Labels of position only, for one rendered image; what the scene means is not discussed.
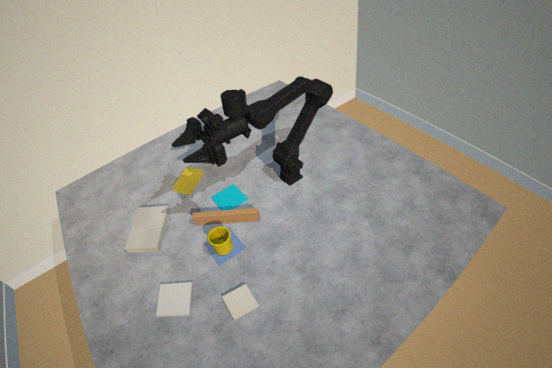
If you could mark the yellow cup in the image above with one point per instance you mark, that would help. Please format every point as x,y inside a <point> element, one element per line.
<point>219,237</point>

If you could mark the beige flat rectangular slab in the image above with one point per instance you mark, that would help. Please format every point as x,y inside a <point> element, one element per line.
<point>148,229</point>

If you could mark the beige flat rectangular mat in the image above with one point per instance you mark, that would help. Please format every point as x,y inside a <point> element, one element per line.
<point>240,301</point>

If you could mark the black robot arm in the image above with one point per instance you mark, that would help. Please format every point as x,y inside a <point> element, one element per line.
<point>260,113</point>

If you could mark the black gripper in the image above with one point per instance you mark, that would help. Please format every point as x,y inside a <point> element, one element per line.
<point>212,151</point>

